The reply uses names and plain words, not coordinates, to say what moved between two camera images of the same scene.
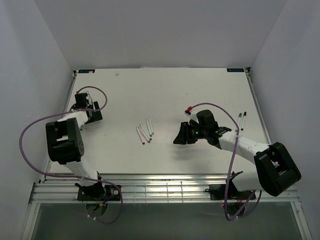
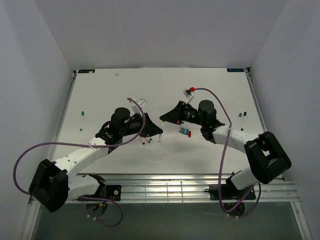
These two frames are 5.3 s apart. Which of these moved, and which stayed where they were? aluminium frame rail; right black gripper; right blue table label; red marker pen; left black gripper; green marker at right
Moved: right black gripper; left black gripper
Stayed: aluminium frame rail; green marker at right; red marker pen; right blue table label
